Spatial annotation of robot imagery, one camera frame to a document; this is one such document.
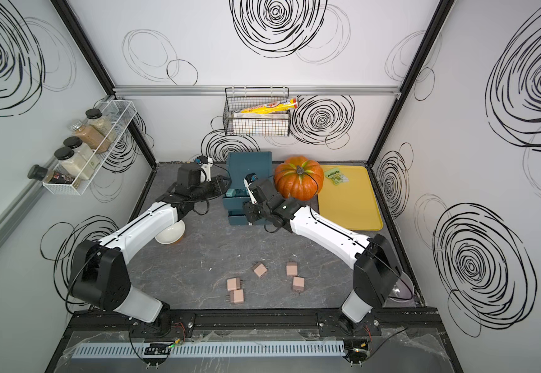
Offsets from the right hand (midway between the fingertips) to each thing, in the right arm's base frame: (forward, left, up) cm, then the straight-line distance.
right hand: (249, 204), depth 80 cm
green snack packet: (+32, -38, -21) cm, 54 cm away
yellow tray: (+18, -42, -21) cm, 50 cm away
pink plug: (-15, -15, -19) cm, 29 cm away
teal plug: (+8, +8, -4) cm, 12 cm away
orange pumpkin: (+20, -18, -8) cm, 28 cm away
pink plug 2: (-21, -17, -19) cm, 33 cm away
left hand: (+9, +9, +1) cm, 13 cm away
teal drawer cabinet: (+7, +6, -5) cm, 11 cm away
